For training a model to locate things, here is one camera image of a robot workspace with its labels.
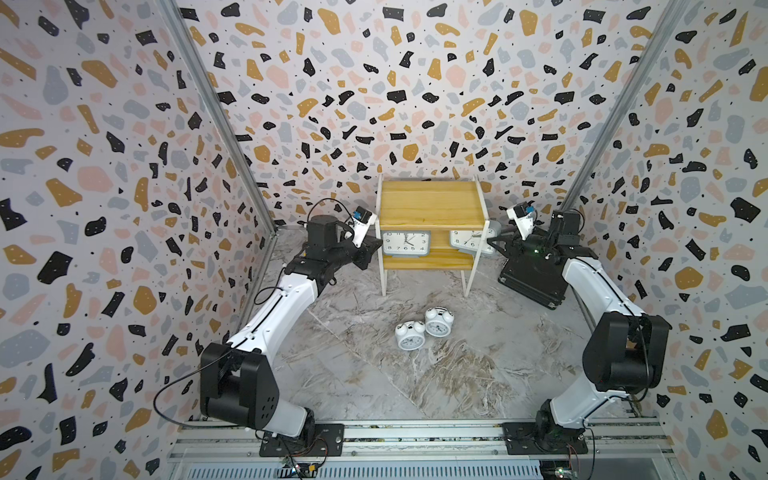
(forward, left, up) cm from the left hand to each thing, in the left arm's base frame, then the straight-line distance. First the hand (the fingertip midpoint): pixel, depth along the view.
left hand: (379, 239), depth 80 cm
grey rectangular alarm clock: (+5, -8, -8) cm, 12 cm away
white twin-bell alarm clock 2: (-14, -17, -21) cm, 30 cm away
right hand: (+4, -33, -3) cm, 34 cm away
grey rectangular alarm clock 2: (+6, -26, -7) cm, 28 cm away
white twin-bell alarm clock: (-18, -8, -21) cm, 29 cm away
